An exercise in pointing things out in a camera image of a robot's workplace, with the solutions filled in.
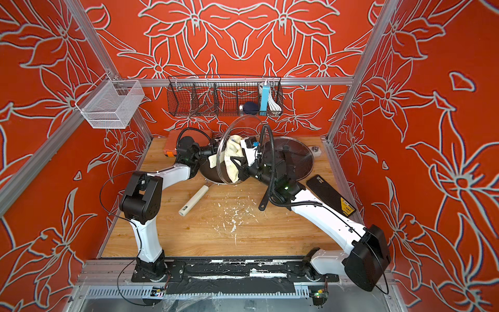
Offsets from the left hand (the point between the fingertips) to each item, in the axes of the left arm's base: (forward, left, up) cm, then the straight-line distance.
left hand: (234, 149), depth 77 cm
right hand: (-8, +1, +5) cm, 10 cm away
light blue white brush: (+27, -14, +6) cm, 31 cm away
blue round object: (+28, -5, 0) cm, 29 cm away
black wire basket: (+37, +9, +2) cm, 38 cm away
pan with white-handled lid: (-11, +5, -2) cm, 13 cm away
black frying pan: (-12, -14, -19) cm, 26 cm away
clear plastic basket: (+22, +62, +4) cm, 66 cm away
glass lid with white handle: (+37, -3, -19) cm, 42 cm away
